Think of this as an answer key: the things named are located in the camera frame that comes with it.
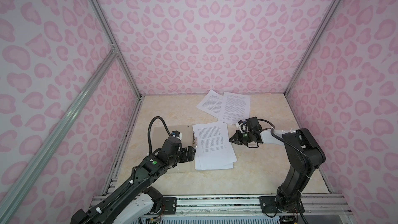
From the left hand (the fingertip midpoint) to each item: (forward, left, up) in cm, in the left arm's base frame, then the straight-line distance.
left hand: (190, 149), depth 78 cm
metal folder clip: (+11, -1, -12) cm, 16 cm away
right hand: (+11, -23, -10) cm, 27 cm away
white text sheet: (+9, -13, -14) cm, 21 cm away
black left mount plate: (-22, +10, -12) cm, 27 cm away
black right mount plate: (-23, -37, -13) cm, 45 cm away
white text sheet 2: (+41, -13, -12) cm, 44 cm away
